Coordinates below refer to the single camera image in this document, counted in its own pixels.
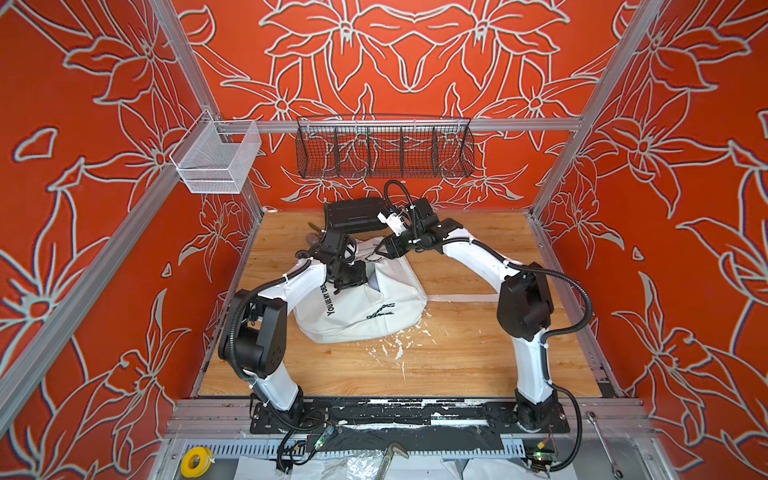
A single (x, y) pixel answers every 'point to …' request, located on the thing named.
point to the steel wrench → (617, 473)
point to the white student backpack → (386, 305)
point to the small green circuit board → (540, 460)
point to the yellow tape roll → (205, 457)
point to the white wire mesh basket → (206, 165)
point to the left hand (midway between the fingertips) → (367, 276)
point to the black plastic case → (355, 216)
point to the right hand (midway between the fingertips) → (377, 245)
